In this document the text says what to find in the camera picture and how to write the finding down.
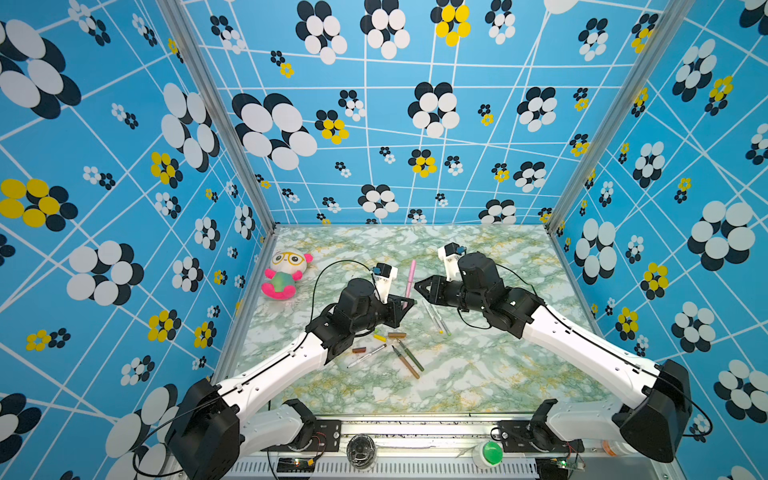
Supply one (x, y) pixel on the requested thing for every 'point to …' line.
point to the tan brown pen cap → (397, 335)
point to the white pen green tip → (441, 320)
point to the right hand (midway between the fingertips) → (418, 287)
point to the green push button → (487, 454)
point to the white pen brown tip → (367, 355)
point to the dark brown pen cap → (359, 350)
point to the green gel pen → (411, 356)
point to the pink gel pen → (410, 282)
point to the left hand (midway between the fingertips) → (415, 301)
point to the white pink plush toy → (287, 268)
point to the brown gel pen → (405, 362)
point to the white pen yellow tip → (430, 312)
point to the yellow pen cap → (380, 338)
